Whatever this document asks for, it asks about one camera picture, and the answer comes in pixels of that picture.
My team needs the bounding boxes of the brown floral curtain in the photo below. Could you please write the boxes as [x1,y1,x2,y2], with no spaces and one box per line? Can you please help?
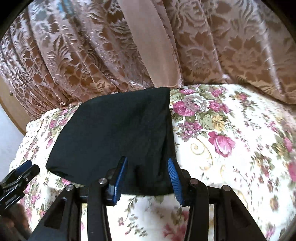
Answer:
[1,1,295,120]

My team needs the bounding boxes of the floral bed sheet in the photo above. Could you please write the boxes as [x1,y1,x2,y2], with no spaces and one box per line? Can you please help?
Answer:
[9,84,295,240]

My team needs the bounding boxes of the person's left hand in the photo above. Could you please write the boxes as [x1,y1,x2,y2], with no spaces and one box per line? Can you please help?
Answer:
[1,203,32,240]

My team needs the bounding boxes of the wooden wardrobe door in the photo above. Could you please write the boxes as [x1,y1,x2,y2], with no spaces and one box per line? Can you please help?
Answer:
[0,78,31,135]

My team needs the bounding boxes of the black pants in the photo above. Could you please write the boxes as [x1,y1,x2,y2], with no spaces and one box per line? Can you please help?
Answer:
[46,88,175,196]

